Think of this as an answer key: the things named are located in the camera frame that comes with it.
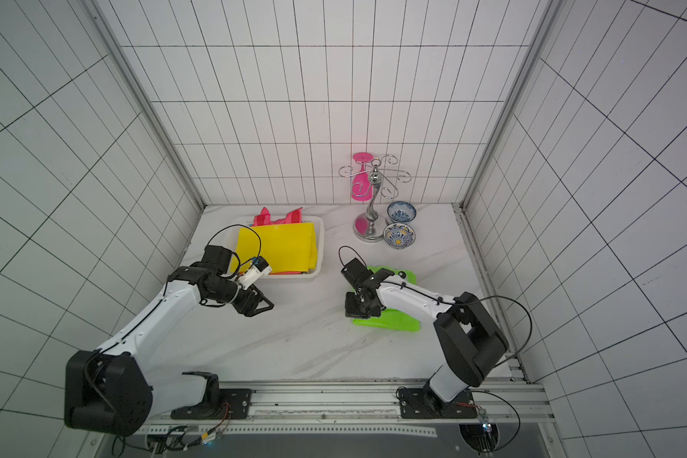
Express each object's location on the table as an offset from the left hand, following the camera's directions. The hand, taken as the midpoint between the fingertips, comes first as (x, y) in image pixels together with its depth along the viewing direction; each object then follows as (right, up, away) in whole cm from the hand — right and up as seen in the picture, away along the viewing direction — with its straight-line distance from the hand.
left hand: (260, 304), depth 80 cm
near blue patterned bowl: (+45, +19, +27) cm, 56 cm away
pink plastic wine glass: (+31, +39, +33) cm, 60 cm away
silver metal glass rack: (+35, +22, +30) cm, 51 cm away
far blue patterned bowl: (+48, +29, +34) cm, 65 cm away
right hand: (+24, -5, +6) cm, 26 cm away
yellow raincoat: (+3, +15, +17) cm, 23 cm away
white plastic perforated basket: (-15, +24, +23) cm, 37 cm away
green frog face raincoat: (+39, -6, +6) cm, 39 cm away
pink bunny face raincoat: (-5, +25, +21) cm, 33 cm away
